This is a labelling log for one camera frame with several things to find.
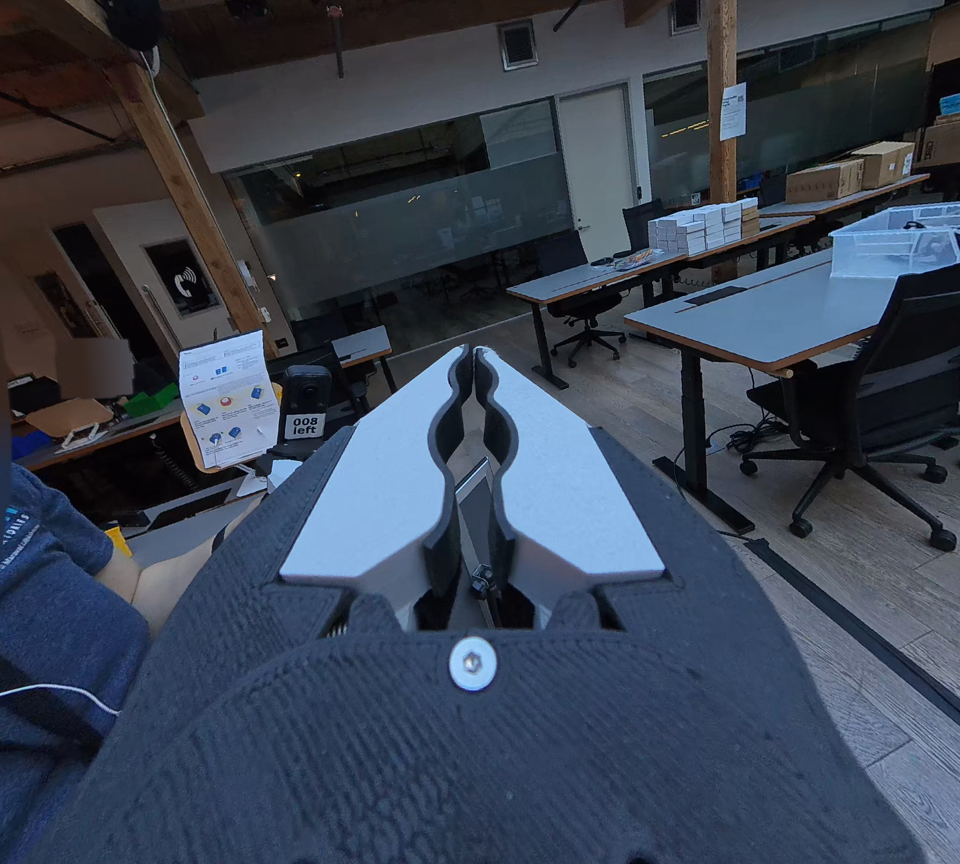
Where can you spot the wooden post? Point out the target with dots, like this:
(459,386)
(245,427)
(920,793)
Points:
(721,69)

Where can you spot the printed paper leaflet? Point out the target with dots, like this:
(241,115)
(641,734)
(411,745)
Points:
(225,391)

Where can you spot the black phone sign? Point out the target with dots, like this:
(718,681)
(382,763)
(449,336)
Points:
(184,277)

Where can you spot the wall air vent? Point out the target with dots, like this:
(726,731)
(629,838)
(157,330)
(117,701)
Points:
(518,44)
(685,11)

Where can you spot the small grey desk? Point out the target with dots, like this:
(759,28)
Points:
(364,343)

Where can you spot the person in blue shirt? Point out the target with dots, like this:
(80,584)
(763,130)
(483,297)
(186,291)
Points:
(52,616)

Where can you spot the brown cardboard box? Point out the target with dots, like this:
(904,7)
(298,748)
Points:
(886,165)
(941,144)
(823,181)

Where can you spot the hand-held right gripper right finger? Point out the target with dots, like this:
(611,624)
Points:
(577,504)

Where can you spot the black office chair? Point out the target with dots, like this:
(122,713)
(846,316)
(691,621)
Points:
(900,384)
(577,309)
(643,223)

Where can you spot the small yellow item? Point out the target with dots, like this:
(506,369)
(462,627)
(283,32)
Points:
(118,541)

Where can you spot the white paper notice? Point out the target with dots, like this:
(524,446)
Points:
(733,110)

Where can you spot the stack of white boxes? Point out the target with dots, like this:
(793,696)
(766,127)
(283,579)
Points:
(701,226)

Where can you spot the person's left forearm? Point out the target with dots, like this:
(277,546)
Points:
(172,579)

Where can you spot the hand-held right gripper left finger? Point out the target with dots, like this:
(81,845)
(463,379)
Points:
(375,504)

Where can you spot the black round speaker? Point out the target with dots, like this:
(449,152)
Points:
(131,5)

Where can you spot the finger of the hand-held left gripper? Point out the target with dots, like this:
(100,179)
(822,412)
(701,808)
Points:
(282,475)

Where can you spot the white door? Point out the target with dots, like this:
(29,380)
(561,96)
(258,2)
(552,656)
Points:
(598,159)

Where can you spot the green plastic box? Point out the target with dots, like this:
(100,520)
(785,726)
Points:
(154,403)

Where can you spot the clear plastic bin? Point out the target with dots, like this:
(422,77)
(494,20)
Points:
(885,245)

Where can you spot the grey desk with wood edge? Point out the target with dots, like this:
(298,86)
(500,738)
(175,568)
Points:
(600,275)
(787,309)
(840,202)

